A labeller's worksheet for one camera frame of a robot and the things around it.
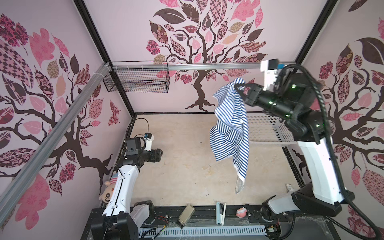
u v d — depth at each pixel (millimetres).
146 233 723
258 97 432
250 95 443
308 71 329
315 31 771
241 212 710
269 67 427
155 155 711
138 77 947
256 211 757
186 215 712
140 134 713
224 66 1445
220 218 711
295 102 371
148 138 716
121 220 381
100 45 798
